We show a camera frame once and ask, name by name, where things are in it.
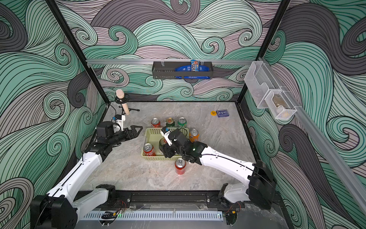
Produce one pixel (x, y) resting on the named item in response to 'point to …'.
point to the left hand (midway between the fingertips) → (137, 127)
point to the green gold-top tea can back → (170, 122)
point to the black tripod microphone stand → (123, 100)
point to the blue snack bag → (188, 68)
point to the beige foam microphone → (120, 94)
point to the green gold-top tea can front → (162, 141)
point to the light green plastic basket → (153, 135)
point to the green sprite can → (182, 122)
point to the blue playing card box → (222, 113)
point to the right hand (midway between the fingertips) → (166, 144)
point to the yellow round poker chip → (213, 113)
